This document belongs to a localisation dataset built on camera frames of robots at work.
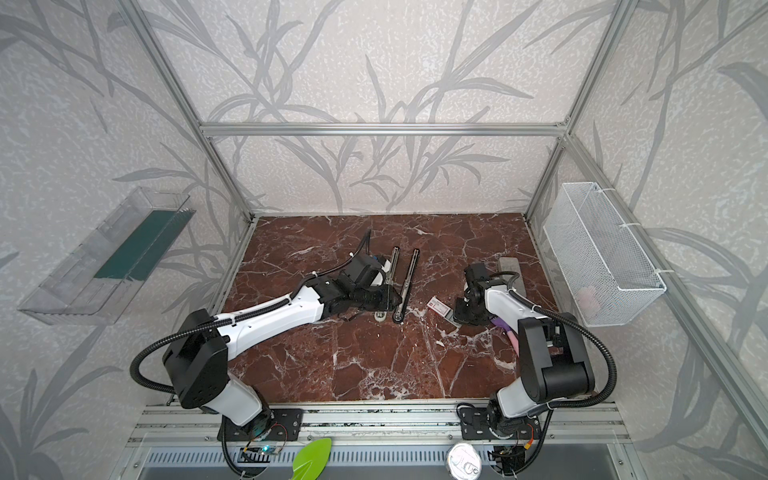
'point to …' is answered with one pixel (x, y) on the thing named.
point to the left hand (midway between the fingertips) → (404, 294)
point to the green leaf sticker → (311, 459)
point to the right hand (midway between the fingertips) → (460, 309)
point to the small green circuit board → (267, 450)
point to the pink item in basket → (588, 301)
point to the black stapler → (398, 313)
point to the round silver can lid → (463, 462)
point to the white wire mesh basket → (607, 274)
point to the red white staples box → (439, 306)
